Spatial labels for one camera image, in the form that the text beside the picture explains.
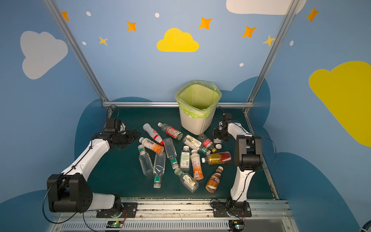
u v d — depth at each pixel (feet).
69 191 1.35
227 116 2.74
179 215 2.41
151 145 3.12
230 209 2.23
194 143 3.14
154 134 3.32
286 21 2.44
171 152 2.97
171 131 3.32
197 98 3.44
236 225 2.34
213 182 2.62
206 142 3.14
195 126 3.31
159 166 2.76
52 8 2.26
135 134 2.57
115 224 2.32
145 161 2.85
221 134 2.92
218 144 3.21
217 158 2.89
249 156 1.77
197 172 2.70
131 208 2.46
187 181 2.59
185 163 2.88
